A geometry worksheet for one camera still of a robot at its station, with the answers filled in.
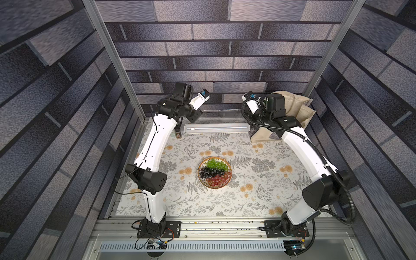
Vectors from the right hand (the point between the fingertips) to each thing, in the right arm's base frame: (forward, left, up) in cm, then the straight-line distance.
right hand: (243, 107), depth 79 cm
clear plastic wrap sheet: (-2, +6, -4) cm, 7 cm away
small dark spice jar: (+5, +39, -27) cm, 47 cm away
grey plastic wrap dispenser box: (-5, +13, -11) cm, 18 cm away
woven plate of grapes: (-21, +14, -29) cm, 39 cm away
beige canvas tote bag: (+15, -34, -12) cm, 39 cm away
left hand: (-3, +23, +2) cm, 23 cm away
